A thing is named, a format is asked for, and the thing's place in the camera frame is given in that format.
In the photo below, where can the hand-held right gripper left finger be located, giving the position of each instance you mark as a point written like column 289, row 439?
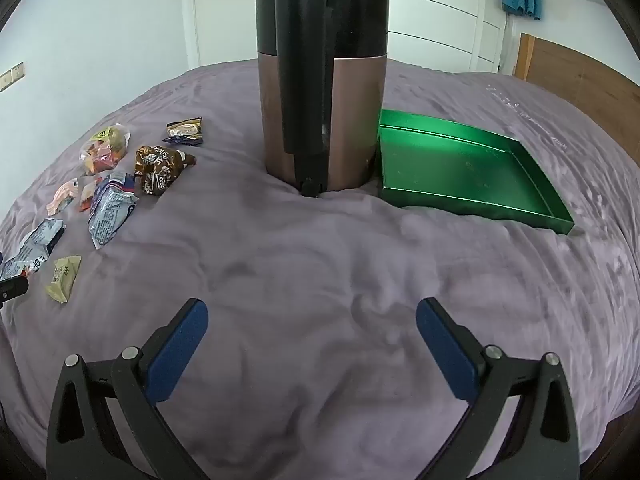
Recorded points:
column 180, row 350

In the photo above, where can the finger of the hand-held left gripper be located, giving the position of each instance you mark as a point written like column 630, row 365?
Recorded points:
column 12, row 287

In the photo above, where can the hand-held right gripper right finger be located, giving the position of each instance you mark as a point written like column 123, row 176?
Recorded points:
column 447, row 352

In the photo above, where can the small yellow-green snack packet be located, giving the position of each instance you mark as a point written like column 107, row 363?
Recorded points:
column 62, row 277

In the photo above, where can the pink snack bar red ends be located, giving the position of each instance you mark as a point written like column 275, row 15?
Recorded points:
column 61, row 199

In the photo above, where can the small orange snack packet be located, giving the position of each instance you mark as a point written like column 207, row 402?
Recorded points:
column 87, row 199

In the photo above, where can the blue white red-striped snack packet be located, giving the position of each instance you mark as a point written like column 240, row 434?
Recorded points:
column 112, row 210

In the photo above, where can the clear bag of colourful candies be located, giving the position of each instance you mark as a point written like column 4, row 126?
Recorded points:
column 104, row 150

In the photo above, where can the green metal tray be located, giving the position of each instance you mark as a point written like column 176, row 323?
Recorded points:
column 450, row 175

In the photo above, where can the brown gold snack wrapper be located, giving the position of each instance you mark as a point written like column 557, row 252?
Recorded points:
column 159, row 167

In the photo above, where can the dark blue gold cookie packet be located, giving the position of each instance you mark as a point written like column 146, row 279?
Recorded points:
column 184, row 132

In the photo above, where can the purple bed blanket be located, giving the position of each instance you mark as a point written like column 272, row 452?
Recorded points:
column 320, row 270

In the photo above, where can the brown and black kettle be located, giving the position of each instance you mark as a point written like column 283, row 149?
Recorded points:
column 350, row 110

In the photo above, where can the wooden headboard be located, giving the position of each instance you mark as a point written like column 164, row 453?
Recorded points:
column 575, row 80

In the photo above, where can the white wardrobe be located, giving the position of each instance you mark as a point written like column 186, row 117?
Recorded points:
column 435, row 10

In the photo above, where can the white door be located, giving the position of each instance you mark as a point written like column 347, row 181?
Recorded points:
column 225, row 10

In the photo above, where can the wall switch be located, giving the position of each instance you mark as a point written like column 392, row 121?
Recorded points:
column 12, row 76

